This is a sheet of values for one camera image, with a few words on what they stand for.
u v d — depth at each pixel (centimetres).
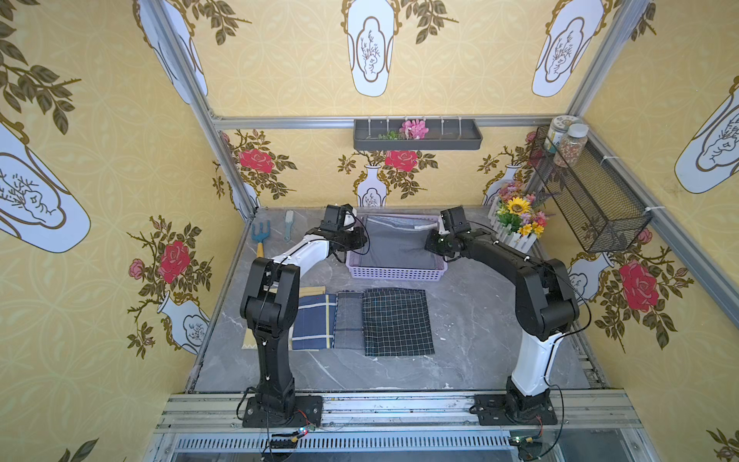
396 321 90
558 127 85
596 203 82
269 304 53
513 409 65
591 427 77
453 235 77
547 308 51
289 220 117
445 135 92
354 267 95
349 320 88
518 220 98
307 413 73
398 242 100
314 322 88
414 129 88
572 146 80
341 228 82
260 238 113
